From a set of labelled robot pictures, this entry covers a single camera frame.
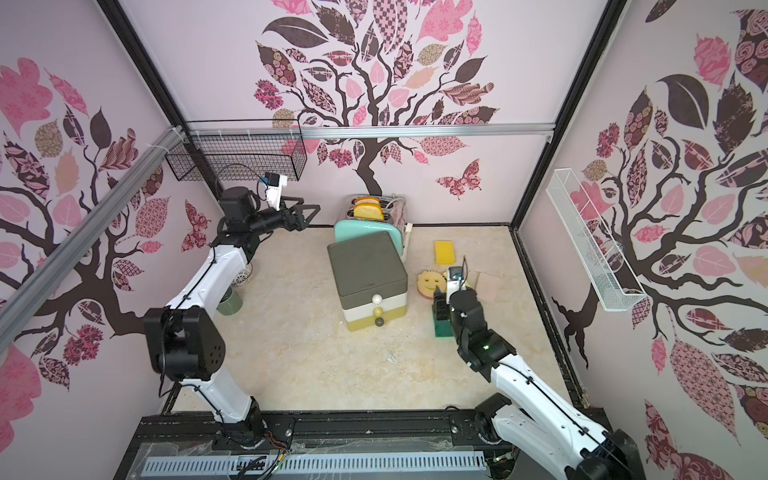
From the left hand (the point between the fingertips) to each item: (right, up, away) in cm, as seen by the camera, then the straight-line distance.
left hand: (307, 207), depth 82 cm
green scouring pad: (+40, -36, +8) cm, 54 cm away
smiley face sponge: (+36, -23, +19) cm, 46 cm away
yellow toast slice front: (+16, +1, +16) cm, 23 cm away
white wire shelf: (+79, -14, -4) cm, 81 cm away
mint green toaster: (+9, -5, +17) cm, 20 cm away
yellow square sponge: (+44, -13, +29) cm, 54 cm away
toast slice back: (+15, +6, +19) cm, 25 cm away
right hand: (+39, -23, -2) cm, 45 cm away
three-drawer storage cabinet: (+18, -21, -2) cm, 27 cm away
